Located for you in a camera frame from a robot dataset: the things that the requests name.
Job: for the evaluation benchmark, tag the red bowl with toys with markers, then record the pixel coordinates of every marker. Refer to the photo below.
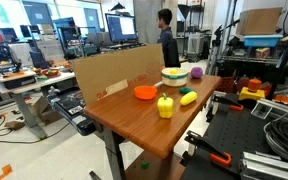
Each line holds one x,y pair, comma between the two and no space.
50,73

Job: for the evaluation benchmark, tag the cream pot with teal rim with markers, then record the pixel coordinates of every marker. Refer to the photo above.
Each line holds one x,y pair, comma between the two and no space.
174,78

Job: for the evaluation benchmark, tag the red crate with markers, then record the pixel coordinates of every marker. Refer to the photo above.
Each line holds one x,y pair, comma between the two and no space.
225,85

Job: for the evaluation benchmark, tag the teal toy vegetable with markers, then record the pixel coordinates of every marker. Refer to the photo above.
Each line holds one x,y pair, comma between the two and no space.
184,90

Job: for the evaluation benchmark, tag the purple ball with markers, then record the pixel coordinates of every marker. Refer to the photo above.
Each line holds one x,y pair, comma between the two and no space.
196,72

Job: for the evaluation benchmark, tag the cardboard boxes under desk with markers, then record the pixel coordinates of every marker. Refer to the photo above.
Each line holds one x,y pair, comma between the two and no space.
44,111

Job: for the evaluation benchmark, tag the black tripod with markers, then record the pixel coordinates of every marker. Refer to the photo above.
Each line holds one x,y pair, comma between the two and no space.
217,50

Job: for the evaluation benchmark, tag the white desk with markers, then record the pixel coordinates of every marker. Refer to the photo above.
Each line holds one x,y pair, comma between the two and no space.
24,88

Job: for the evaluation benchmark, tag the small green ball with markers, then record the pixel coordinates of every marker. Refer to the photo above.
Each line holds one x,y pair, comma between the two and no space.
144,164

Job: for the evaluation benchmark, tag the brown cardboard board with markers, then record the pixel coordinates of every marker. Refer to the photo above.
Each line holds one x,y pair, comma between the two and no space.
110,71

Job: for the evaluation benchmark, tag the cardboard box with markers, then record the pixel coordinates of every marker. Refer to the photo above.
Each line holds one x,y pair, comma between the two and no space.
259,21

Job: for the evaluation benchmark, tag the black case with orange top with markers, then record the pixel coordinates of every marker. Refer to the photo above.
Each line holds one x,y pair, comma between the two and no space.
15,80

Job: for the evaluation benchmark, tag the grey table leg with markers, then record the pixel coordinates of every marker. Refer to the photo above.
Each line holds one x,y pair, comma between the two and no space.
114,153

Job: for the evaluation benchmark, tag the yellow toy bell pepper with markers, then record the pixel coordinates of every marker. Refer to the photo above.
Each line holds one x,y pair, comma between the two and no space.
165,107

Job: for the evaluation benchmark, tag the person in dark shirt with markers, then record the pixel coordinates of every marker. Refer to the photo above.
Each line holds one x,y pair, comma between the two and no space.
169,43

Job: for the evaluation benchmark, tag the black breadboard plate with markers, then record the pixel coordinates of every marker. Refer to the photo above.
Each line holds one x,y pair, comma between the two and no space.
237,133

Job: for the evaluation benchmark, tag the blue plastic bin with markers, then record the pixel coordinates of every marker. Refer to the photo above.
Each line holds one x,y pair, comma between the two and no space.
262,40

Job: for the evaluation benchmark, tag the yellow toy corn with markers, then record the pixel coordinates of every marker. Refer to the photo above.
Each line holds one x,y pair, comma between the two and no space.
188,98

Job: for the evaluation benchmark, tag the computer monitor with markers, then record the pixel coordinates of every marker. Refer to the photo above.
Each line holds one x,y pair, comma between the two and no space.
121,28

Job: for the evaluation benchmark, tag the aluminium rail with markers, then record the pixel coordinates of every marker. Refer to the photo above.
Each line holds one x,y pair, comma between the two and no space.
270,166
277,108

